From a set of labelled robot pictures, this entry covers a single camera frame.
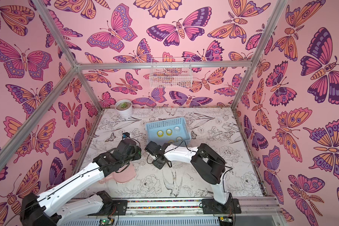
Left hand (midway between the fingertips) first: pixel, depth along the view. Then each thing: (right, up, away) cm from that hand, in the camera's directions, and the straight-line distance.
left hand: (141, 148), depth 80 cm
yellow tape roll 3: (+22, +3, +19) cm, 29 cm away
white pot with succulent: (-19, +26, +27) cm, 42 cm away
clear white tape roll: (+21, +9, +26) cm, 35 cm away
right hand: (+8, -11, +9) cm, 17 cm away
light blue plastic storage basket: (+2, +9, +26) cm, 28 cm away
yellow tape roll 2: (+9, +6, +23) cm, 26 cm away
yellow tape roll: (+15, +7, +23) cm, 29 cm away
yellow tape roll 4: (+17, +2, +19) cm, 25 cm away
